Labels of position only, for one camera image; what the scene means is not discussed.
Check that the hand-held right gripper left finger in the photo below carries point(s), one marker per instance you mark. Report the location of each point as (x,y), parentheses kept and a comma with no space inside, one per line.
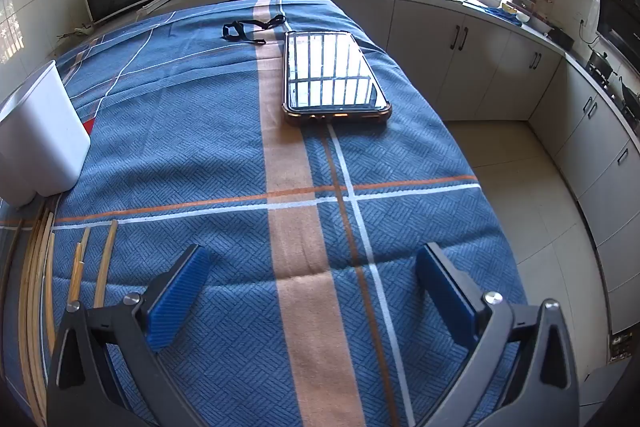
(177,297)

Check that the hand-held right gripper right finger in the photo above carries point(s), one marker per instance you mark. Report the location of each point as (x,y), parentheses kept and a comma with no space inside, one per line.
(445,292)

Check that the light bamboo chopstick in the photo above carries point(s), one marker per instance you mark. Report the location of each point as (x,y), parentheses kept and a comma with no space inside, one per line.
(36,297)
(80,267)
(49,282)

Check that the white chopstick holder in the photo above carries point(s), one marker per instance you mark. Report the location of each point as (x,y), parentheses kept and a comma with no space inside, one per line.
(45,147)

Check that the blue plaid tablecloth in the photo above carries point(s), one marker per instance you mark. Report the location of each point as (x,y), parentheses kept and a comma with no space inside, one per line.
(200,132)

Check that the white kitchen cabinets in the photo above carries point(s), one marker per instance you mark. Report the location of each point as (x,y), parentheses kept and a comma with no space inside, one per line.
(490,72)

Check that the black smartphone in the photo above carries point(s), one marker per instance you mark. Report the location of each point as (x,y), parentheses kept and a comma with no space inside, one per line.
(330,72)

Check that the gas stove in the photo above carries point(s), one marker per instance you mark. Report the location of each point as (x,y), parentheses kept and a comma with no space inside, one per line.
(605,72)

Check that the blue cloth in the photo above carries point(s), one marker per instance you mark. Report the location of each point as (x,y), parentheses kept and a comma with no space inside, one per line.
(502,14)

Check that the black range hood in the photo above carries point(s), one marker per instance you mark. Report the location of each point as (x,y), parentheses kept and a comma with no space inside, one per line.
(620,17)

